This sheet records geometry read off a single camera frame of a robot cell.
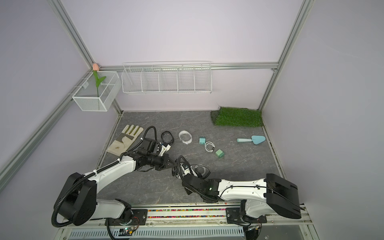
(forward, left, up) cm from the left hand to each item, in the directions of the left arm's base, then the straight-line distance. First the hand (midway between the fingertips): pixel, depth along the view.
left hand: (176, 166), depth 80 cm
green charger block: (+10, -27, -9) cm, 30 cm away
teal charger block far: (+22, -17, -10) cm, 29 cm away
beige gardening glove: (+27, +37, -11) cm, 47 cm away
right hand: (-5, -5, -4) cm, 8 cm away
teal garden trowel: (+21, -55, -12) cm, 60 cm away
